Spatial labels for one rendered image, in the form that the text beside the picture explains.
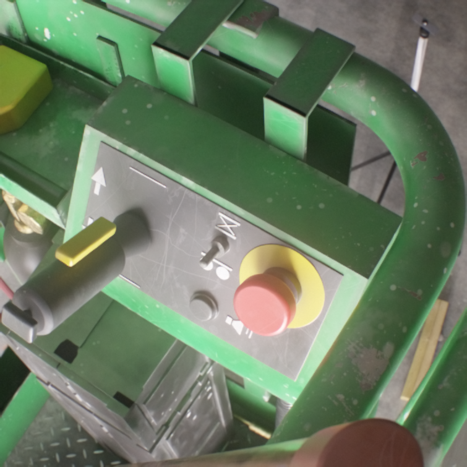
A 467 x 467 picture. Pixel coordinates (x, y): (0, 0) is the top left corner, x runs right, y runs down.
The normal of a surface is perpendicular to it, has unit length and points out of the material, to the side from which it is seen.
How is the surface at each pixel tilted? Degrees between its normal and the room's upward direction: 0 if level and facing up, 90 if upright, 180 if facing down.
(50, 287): 34
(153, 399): 90
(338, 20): 0
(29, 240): 15
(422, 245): 9
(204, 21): 0
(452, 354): 45
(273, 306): 58
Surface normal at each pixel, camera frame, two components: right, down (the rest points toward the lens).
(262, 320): -0.49, 0.43
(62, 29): -0.55, 0.77
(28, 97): 0.84, 0.47
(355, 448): 0.18, -0.27
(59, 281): 0.40, -0.66
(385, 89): -0.16, -0.31
